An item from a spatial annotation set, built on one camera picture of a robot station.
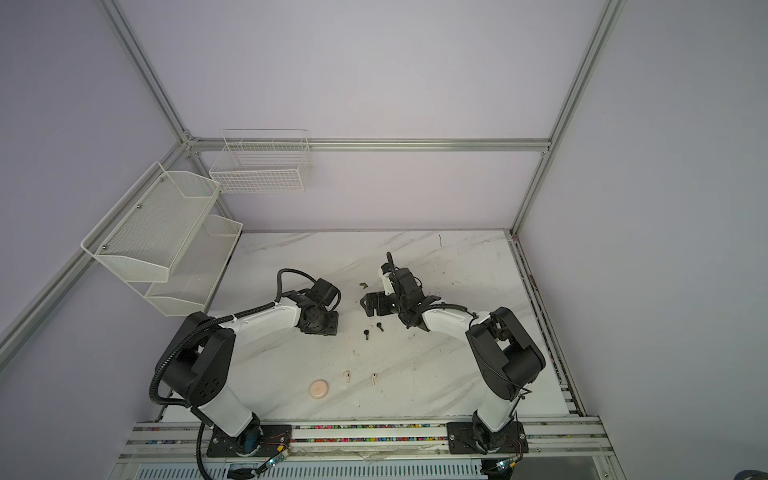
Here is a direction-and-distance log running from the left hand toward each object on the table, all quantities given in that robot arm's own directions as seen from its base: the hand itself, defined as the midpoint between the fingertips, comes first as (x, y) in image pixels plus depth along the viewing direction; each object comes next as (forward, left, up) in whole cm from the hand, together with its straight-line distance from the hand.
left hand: (327, 330), depth 92 cm
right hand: (+5, -12, +7) cm, 15 cm away
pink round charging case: (-18, 0, 0) cm, 18 cm away
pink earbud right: (-15, -15, -1) cm, 21 cm away
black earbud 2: (+2, -16, -1) cm, 16 cm away
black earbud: (0, -12, -1) cm, 12 cm away
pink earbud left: (-13, -7, -1) cm, 15 cm away
